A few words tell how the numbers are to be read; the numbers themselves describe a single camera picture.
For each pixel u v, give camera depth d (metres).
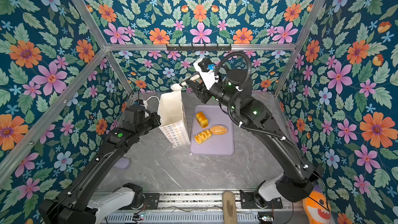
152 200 0.74
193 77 0.49
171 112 0.96
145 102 0.69
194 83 0.50
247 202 0.73
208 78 0.44
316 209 0.65
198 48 0.93
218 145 0.93
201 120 0.96
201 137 0.91
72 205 0.38
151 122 0.66
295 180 0.39
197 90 0.46
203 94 0.46
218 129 0.94
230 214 0.68
